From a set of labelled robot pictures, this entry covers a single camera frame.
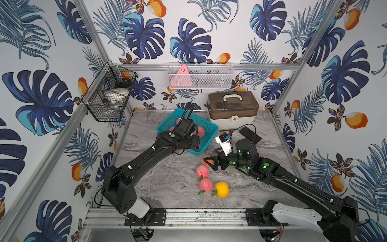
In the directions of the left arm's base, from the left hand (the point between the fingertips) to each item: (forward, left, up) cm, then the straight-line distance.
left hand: (194, 139), depth 80 cm
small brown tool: (+22, -25, -18) cm, 38 cm away
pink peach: (+16, -3, -13) cm, 20 cm away
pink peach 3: (-18, -7, -14) cm, 24 cm away
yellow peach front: (-20, -16, -15) cm, 30 cm away
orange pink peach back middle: (-15, -8, +7) cm, 18 cm away
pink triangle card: (+33, +10, +15) cm, 38 cm away
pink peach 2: (-11, -5, -13) cm, 18 cm away
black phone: (+19, -38, -18) cm, 46 cm away
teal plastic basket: (+19, -9, -13) cm, 25 cm away
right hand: (-10, -8, +4) cm, 13 cm away
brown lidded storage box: (+23, -21, +2) cm, 31 cm away
